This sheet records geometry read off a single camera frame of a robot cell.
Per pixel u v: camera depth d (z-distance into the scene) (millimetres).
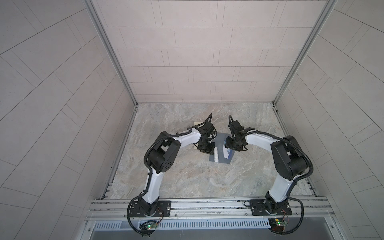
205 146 800
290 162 479
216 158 866
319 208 716
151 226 642
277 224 680
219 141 867
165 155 514
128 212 655
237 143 792
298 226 653
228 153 894
